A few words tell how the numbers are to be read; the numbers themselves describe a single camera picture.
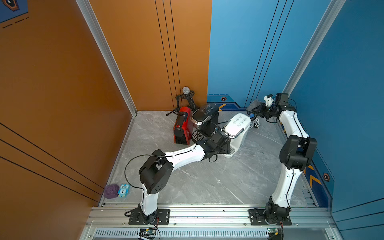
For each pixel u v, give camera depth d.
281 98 0.76
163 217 0.73
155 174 0.48
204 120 0.85
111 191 0.77
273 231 0.72
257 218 0.72
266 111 0.83
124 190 0.81
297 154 0.56
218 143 0.67
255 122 1.08
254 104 0.93
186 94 1.00
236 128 0.81
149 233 0.72
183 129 0.88
